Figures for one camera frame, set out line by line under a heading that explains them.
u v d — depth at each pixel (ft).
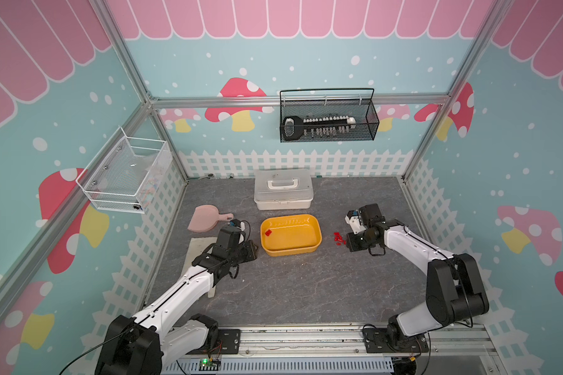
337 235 3.26
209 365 2.38
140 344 1.30
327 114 3.06
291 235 3.34
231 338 2.43
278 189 3.28
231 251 2.13
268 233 3.28
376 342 2.43
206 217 3.46
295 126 2.94
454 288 1.58
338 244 3.18
